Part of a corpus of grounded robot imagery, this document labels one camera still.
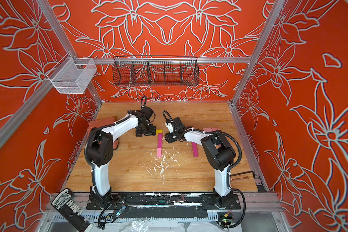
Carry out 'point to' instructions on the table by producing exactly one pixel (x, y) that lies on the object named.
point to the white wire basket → (72, 75)
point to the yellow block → (159, 131)
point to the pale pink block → (159, 152)
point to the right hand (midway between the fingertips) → (168, 134)
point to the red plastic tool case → (101, 123)
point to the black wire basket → (155, 71)
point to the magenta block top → (160, 138)
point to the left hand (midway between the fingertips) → (150, 132)
